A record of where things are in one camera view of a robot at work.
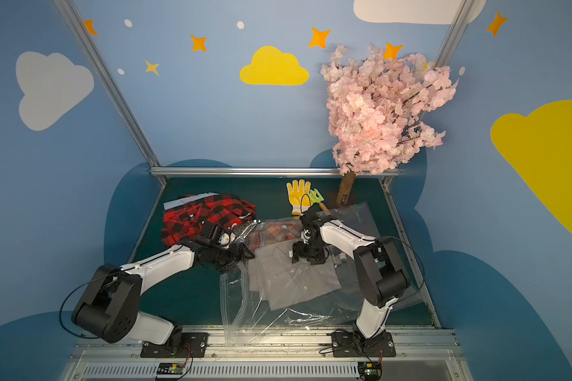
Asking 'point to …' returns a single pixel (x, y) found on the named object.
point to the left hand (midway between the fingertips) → (248, 258)
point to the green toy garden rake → (315, 197)
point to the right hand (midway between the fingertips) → (305, 258)
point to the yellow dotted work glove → (295, 192)
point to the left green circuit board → (170, 369)
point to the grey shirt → (283, 282)
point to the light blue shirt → (187, 199)
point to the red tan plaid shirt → (272, 231)
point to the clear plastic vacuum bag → (248, 317)
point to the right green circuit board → (370, 371)
